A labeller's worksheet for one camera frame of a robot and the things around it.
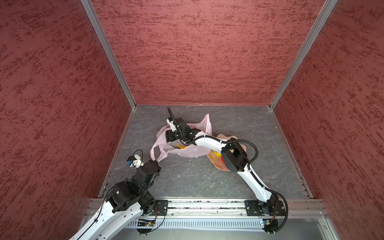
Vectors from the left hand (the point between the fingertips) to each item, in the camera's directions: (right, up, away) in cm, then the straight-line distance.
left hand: (159, 164), depth 74 cm
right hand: (-1, +11, +20) cm, 23 cm away
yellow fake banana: (+9, +5, +20) cm, 23 cm away
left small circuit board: (-7, -29, -2) cm, 30 cm away
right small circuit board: (+55, -29, -2) cm, 62 cm away
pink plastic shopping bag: (0, +7, +6) cm, 9 cm away
